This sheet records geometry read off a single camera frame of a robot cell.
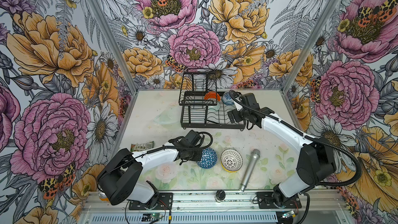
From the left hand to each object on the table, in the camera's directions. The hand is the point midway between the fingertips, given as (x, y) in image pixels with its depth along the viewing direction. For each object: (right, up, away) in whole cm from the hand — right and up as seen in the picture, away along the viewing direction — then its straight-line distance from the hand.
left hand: (197, 160), depth 85 cm
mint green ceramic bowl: (+10, +27, +22) cm, 36 cm away
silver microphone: (+31, +3, 0) cm, 32 cm away
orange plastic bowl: (+9, +37, +23) cm, 44 cm away
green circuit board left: (-20, -21, -14) cm, 32 cm away
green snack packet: (-33, +6, +4) cm, 33 cm away
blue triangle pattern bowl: (+6, 0, +2) cm, 6 cm away
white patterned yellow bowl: (+18, +1, -2) cm, 18 cm away
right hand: (+22, +24, +3) cm, 33 cm away
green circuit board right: (+43, -19, -14) cm, 49 cm away
